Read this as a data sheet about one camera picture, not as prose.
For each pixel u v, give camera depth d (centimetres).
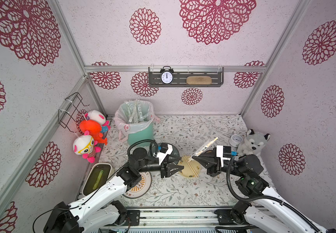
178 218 75
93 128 90
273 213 48
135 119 86
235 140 102
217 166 52
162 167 58
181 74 95
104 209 58
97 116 94
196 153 52
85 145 80
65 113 73
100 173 85
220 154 46
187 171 91
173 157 65
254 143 83
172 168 61
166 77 90
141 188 83
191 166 55
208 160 52
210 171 54
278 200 46
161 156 58
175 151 97
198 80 90
